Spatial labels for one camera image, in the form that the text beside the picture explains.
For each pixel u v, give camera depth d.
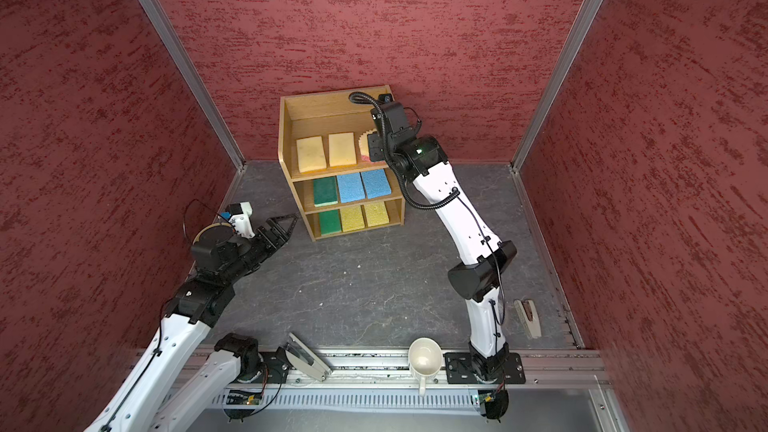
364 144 0.78
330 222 0.99
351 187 0.90
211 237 0.54
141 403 0.41
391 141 0.53
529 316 0.81
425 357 0.75
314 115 0.88
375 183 0.90
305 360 0.77
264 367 0.73
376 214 1.01
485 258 0.47
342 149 0.78
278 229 0.63
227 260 0.56
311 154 0.76
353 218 1.00
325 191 0.88
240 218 0.65
